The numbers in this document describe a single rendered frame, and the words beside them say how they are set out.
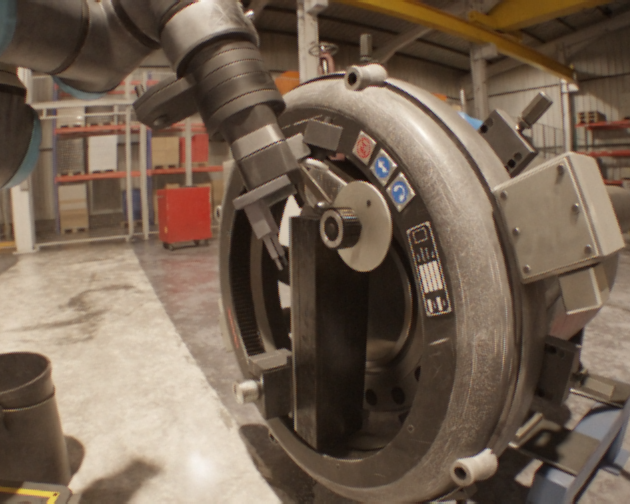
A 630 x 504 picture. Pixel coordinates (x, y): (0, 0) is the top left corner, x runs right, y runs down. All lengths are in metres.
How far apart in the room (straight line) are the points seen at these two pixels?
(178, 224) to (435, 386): 5.59
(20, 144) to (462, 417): 0.72
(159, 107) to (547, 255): 0.38
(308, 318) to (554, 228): 0.38
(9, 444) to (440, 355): 1.02
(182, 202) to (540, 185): 5.70
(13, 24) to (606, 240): 0.55
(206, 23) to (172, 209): 5.56
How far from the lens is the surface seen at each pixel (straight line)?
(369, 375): 0.78
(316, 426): 0.70
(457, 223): 0.43
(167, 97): 0.38
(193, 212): 6.02
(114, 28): 0.46
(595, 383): 0.54
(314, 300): 0.60
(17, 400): 1.12
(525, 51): 15.44
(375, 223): 0.50
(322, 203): 0.54
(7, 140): 0.69
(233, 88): 0.35
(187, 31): 0.38
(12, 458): 1.20
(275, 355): 0.74
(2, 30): 0.39
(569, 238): 0.40
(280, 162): 0.33
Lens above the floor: 0.79
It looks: 9 degrees down
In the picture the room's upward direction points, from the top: 2 degrees counter-clockwise
